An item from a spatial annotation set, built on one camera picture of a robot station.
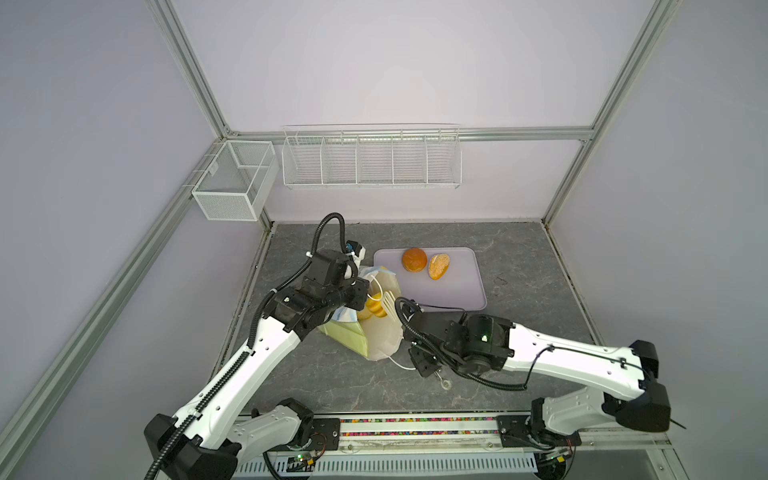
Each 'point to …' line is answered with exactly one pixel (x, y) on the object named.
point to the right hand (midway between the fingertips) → (413, 354)
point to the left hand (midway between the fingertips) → (364, 287)
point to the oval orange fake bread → (438, 266)
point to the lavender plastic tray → (444, 277)
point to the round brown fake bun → (414, 260)
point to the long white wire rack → (372, 155)
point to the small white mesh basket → (238, 181)
